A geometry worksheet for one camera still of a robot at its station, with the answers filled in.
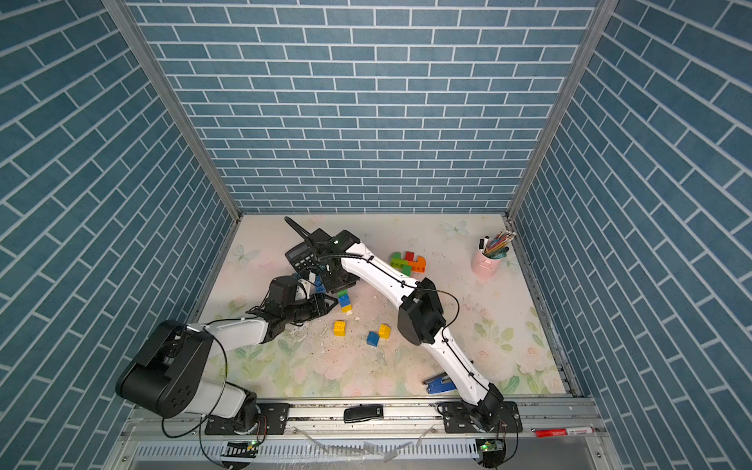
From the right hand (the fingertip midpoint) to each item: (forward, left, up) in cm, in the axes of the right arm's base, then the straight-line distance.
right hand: (338, 290), depth 89 cm
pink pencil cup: (+14, -47, 0) cm, 49 cm away
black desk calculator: (+16, +17, -6) cm, 24 cm away
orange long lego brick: (+15, -25, -6) cm, 30 cm away
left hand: (-3, -1, -3) cm, 5 cm away
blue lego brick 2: (-11, -12, -7) cm, 18 cm away
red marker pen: (-31, -59, -8) cm, 68 cm away
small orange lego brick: (+19, -26, -7) cm, 33 cm away
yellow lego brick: (-2, -2, -8) cm, 8 cm away
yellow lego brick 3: (-9, -15, -7) cm, 19 cm away
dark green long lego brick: (-2, -2, +2) cm, 3 cm away
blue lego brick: (-2, -2, -2) cm, 4 cm away
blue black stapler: (-22, -32, -8) cm, 39 cm away
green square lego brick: (+20, -17, -6) cm, 27 cm away
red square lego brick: (+20, -22, -6) cm, 30 cm away
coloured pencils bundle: (+18, -50, +5) cm, 53 cm away
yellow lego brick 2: (-10, -2, -5) cm, 11 cm away
